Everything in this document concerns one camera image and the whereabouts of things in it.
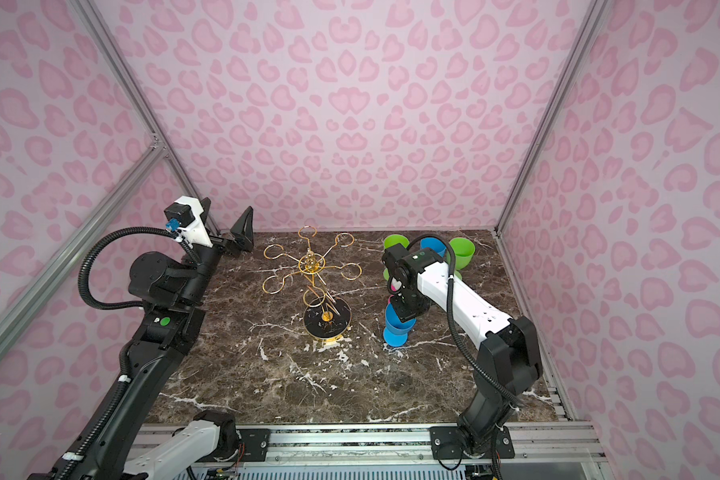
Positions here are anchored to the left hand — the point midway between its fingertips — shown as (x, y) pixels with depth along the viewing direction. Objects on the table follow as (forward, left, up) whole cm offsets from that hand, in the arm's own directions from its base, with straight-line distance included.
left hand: (225, 199), depth 58 cm
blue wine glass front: (+19, -49, -36) cm, 63 cm away
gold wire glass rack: (-1, -13, -48) cm, 50 cm away
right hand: (-7, -39, -35) cm, 52 cm away
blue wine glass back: (-13, -34, -34) cm, 50 cm away
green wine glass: (+19, -35, -33) cm, 52 cm away
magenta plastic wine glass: (-5, -34, -26) cm, 43 cm away
